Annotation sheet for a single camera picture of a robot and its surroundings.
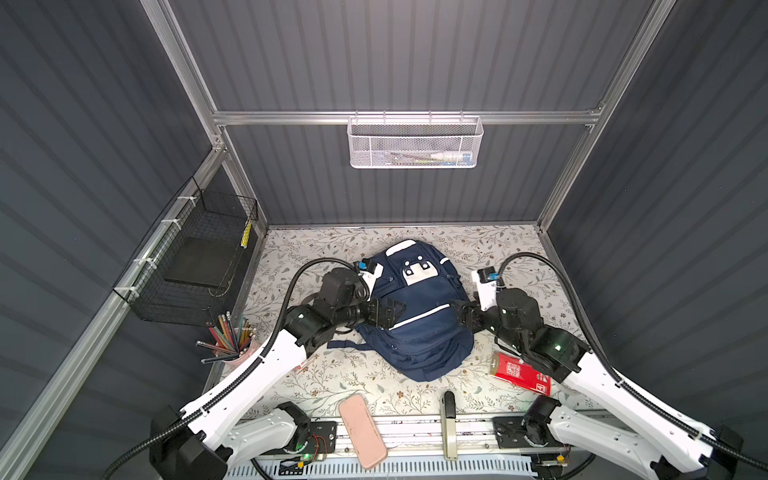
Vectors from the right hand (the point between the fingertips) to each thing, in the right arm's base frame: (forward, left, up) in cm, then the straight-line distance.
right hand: (465, 300), depth 73 cm
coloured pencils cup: (-6, +62, -12) cm, 63 cm away
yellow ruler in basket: (+19, +60, +5) cm, 63 cm away
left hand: (-1, +18, +1) cm, 18 cm away
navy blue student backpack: (-6, +9, -11) cm, 16 cm away
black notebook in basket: (+8, +67, +7) cm, 68 cm away
